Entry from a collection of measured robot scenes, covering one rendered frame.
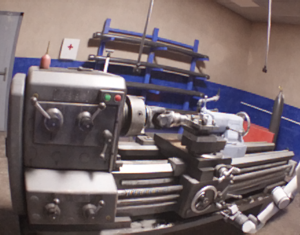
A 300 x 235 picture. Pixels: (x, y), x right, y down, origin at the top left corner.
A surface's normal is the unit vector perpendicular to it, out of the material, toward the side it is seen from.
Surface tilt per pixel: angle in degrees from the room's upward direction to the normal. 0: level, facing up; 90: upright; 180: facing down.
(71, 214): 90
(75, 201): 90
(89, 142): 90
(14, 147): 90
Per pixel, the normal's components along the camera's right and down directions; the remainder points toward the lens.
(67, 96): 0.48, 0.27
